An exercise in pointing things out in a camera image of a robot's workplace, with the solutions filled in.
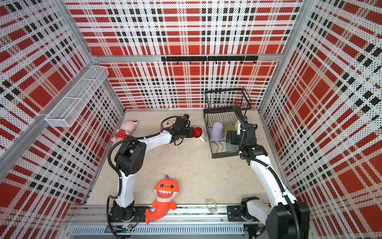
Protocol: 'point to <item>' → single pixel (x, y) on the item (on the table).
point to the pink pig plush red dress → (126, 129)
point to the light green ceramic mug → (236, 126)
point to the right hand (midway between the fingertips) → (238, 132)
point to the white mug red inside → (198, 133)
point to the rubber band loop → (213, 210)
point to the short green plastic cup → (229, 126)
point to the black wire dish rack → (220, 118)
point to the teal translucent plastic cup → (231, 148)
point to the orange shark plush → (165, 191)
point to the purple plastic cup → (217, 133)
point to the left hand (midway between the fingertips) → (195, 131)
